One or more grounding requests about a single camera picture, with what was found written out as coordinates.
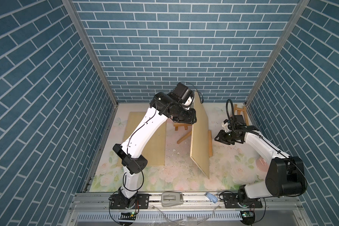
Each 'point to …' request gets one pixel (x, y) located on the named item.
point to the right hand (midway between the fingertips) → (218, 139)
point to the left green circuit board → (128, 215)
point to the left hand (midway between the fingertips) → (198, 121)
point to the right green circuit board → (248, 217)
